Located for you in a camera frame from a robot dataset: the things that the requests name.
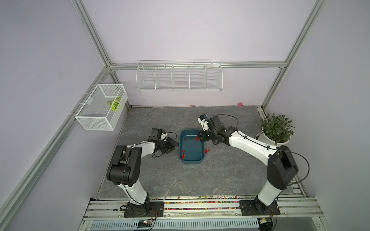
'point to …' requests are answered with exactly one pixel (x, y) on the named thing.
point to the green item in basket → (114, 103)
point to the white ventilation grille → (112, 224)
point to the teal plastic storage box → (191, 147)
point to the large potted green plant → (276, 130)
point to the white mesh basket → (103, 108)
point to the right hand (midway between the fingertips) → (197, 133)
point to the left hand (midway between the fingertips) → (178, 146)
